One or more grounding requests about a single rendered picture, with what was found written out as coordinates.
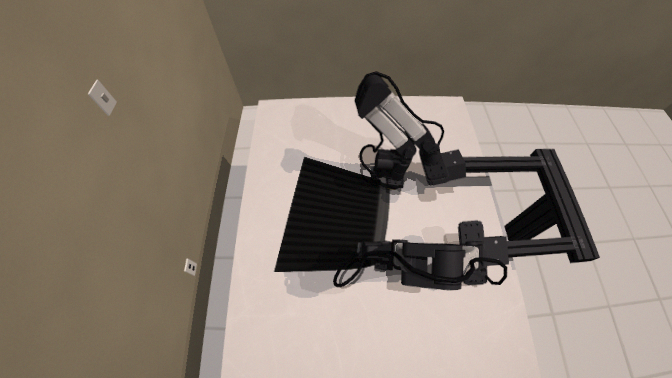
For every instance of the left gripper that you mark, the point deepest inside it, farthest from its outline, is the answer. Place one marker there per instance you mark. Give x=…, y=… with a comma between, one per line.
x=383, y=265

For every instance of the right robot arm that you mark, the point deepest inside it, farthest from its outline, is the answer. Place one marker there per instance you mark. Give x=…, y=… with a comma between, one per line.
x=415, y=133

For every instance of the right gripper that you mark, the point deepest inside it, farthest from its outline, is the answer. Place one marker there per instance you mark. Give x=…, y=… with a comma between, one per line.
x=396, y=180

